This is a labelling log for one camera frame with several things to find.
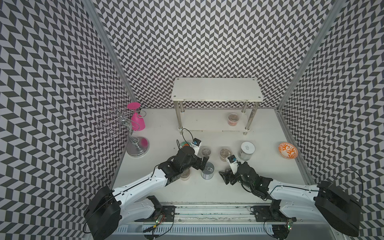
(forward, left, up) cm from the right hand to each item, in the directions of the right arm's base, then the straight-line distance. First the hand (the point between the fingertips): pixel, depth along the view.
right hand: (225, 170), depth 85 cm
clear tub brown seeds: (+11, +11, +3) cm, 16 cm away
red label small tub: (+32, -8, +8) cm, 34 cm away
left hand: (+5, +14, +10) cm, 18 cm away
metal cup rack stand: (+18, +54, +23) cm, 62 cm away
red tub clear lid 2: (-4, +23, +3) cm, 23 cm away
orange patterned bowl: (+13, -41, -2) cm, 43 cm away
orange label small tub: (-4, 0, +9) cm, 10 cm away
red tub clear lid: (+10, 0, +3) cm, 10 cm away
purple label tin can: (-3, +11, +4) cm, 12 cm away
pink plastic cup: (+27, +53, +14) cm, 61 cm away
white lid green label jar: (+11, -13, +6) cm, 18 cm away
